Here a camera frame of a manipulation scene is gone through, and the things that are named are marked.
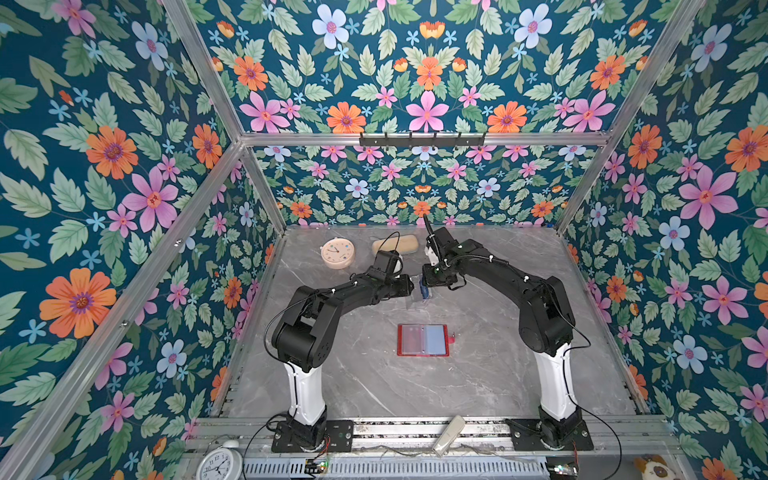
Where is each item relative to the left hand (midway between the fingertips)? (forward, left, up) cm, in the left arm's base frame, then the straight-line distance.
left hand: (416, 279), depth 95 cm
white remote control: (-43, -4, -4) cm, 44 cm away
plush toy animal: (-52, -50, -5) cm, 73 cm away
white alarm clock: (-45, +49, -4) cm, 67 cm away
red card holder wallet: (-18, -1, -8) cm, 19 cm away
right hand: (0, -3, 0) cm, 3 cm away
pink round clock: (+17, +28, -5) cm, 33 cm away
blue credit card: (-2, -3, -4) cm, 5 cm away
